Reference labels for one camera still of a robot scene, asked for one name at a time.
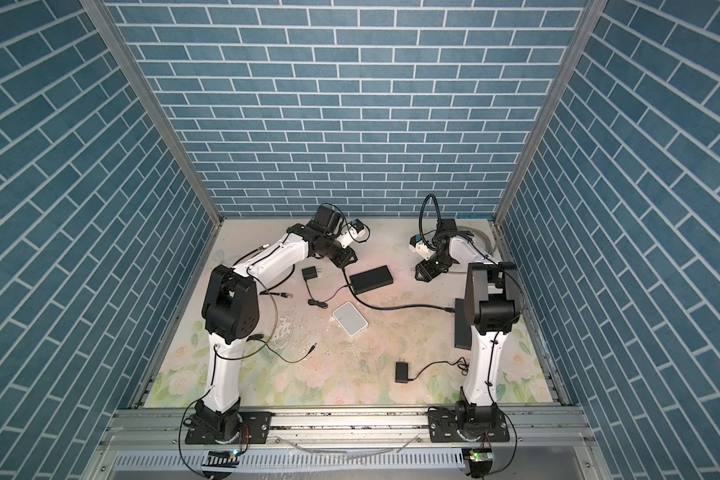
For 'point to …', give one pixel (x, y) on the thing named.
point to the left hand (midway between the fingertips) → (353, 254)
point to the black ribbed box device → (371, 279)
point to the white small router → (350, 318)
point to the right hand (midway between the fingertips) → (426, 268)
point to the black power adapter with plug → (402, 373)
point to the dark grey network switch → (462, 330)
